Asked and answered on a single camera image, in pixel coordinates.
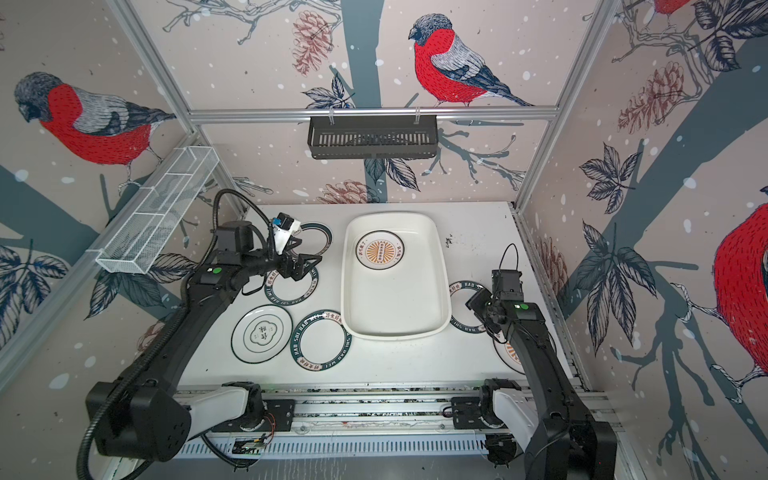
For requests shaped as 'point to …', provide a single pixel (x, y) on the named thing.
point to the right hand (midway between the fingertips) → (472, 307)
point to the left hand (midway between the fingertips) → (306, 248)
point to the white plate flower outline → (261, 333)
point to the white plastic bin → (394, 275)
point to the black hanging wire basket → (372, 136)
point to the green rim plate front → (320, 340)
